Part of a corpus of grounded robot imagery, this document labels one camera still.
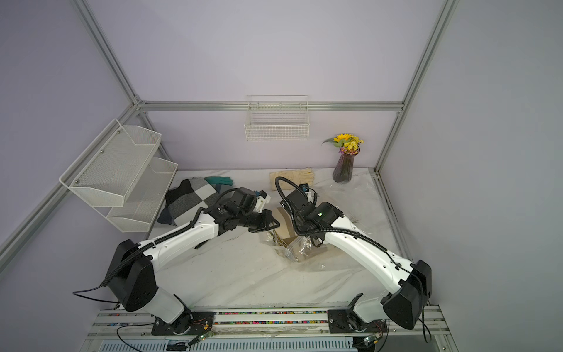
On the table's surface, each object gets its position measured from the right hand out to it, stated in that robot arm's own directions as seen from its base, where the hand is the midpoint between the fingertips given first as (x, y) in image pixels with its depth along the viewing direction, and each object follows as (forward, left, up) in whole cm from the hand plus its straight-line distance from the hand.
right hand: (309, 219), depth 77 cm
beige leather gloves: (+40, +1, -20) cm, 45 cm away
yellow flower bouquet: (+37, -20, +4) cm, 42 cm away
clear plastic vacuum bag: (+2, +16, -19) cm, 25 cm away
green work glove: (+37, +44, -18) cm, 60 cm away
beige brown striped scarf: (-2, +9, -7) cm, 11 cm away
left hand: (-1, +12, -3) cm, 12 cm away
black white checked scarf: (+16, +55, -11) cm, 58 cm away
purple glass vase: (+36, -21, -9) cm, 42 cm away
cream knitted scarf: (-9, +3, -5) cm, 11 cm away
